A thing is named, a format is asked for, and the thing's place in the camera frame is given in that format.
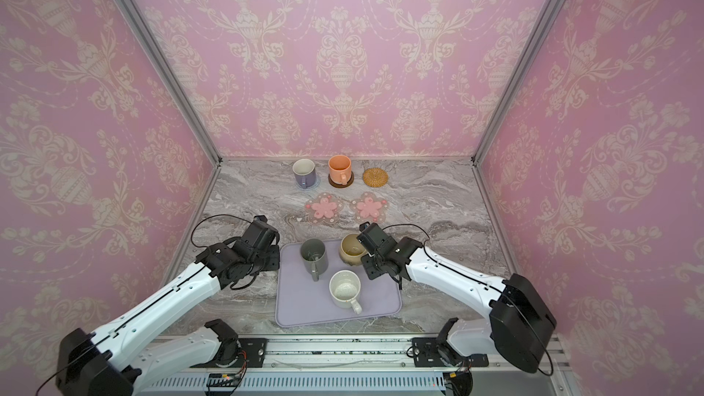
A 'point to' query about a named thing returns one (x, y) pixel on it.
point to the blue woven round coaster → (308, 189)
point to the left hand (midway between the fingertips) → (276, 257)
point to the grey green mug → (314, 257)
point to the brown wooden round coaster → (337, 185)
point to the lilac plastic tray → (302, 301)
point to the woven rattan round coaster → (375, 177)
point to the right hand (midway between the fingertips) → (373, 261)
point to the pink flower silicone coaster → (369, 208)
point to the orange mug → (340, 169)
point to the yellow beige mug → (351, 250)
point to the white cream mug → (344, 288)
